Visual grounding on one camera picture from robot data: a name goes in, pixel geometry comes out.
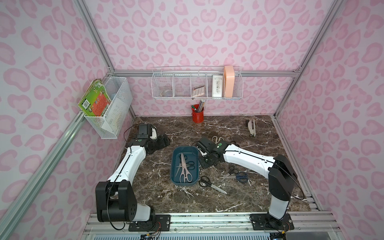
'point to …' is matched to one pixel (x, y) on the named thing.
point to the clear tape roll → (166, 93)
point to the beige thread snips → (251, 127)
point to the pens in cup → (199, 107)
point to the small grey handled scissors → (190, 165)
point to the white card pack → (217, 86)
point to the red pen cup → (198, 117)
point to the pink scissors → (185, 173)
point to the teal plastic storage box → (191, 153)
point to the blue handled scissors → (241, 176)
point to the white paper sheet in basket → (115, 115)
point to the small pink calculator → (198, 91)
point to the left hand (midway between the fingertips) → (164, 140)
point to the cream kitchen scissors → (217, 140)
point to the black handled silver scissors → (206, 182)
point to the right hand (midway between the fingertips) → (201, 163)
